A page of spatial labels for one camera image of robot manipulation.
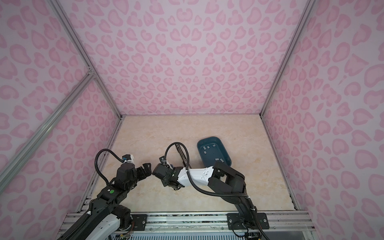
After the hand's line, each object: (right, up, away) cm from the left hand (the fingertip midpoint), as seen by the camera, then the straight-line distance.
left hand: (145, 164), depth 82 cm
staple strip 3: (+40, +8, +19) cm, 45 cm away
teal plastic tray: (+38, +5, +17) cm, 42 cm away
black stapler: (+20, +1, +12) cm, 24 cm away
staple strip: (+44, 0, +13) cm, 46 cm away
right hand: (+11, -7, +4) cm, 14 cm away
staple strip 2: (+33, +7, +19) cm, 39 cm away
